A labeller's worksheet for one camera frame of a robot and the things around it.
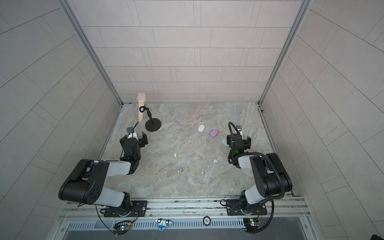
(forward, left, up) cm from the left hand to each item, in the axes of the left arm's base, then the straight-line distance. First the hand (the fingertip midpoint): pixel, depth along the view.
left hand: (137, 131), depth 91 cm
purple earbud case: (+4, -48, -7) cm, 48 cm away
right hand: (+1, -64, -3) cm, 64 cm away
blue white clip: (-45, -22, -6) cm, 51 cm away
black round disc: (-44, -41, -7) cm, 61 cm away
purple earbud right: (-26, -44, -7) cm, 51 cm away
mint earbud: (-12, -26, -7) cm, 30 cm away
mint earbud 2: (-22, -40, -7) cm, 46 cm away
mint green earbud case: (-4, -54, -5) cm, 54 cm away
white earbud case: (+7, -39, -5) cm, 40 cm away
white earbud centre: (-15, -47, -7) cm, 50 cm away
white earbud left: (-12, -24, -7) cm, 27 cm away
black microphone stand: (+10, -5, -6) cm, 13 cm away
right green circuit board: (-46, -62, -7) cm, 78 cm away
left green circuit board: (-46, -4, -6) cm, 47 cm away
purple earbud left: (-21, -28, -7) cm, 35 cm away
